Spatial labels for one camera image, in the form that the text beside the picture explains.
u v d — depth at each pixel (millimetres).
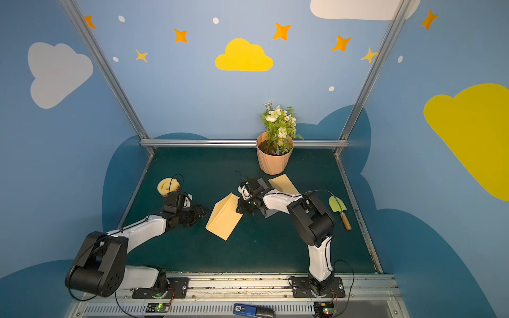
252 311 664
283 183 1062
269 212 934
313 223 512
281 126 908
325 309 708
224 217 934
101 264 426
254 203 732
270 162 1000
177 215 713
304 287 749
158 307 708
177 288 749
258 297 731
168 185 1013
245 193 863
